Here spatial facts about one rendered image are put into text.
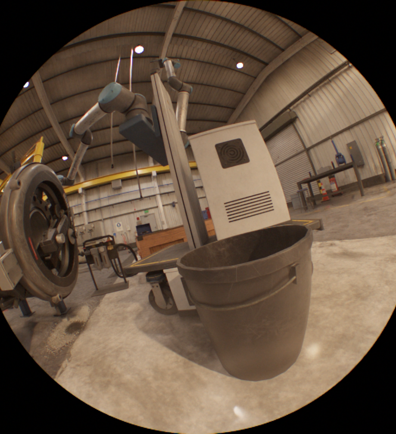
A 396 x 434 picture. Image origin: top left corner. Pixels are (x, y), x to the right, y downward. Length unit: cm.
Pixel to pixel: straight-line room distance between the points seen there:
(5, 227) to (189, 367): 77
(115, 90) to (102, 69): 804
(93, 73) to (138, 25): 315
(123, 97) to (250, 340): 109
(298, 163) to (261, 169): 801
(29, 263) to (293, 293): 77
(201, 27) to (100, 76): 523
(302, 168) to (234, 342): 842
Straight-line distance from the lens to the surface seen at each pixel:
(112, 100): 95
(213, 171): 64
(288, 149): 898
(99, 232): 744
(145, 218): 1148
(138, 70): 899
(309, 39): 1021
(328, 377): 49
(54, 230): 79
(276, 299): 25
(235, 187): 62
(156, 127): 99
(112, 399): 59
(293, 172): 883
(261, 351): 34
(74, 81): 940
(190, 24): 840
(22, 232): 68
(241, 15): 885
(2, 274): 62
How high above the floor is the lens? 43
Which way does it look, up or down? 3 degrees up
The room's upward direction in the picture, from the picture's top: 15 degrees counter-clockwise
